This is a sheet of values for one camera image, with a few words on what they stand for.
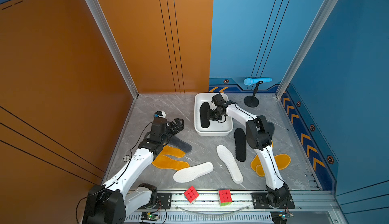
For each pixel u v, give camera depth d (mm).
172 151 892
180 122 741
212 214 710
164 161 855
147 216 709
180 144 920
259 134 634
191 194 710
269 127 998
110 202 388
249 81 942
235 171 827
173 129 725
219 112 809
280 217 705
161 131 623
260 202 725
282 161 868
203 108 1113
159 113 741
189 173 820
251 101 1162
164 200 741
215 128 998
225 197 709
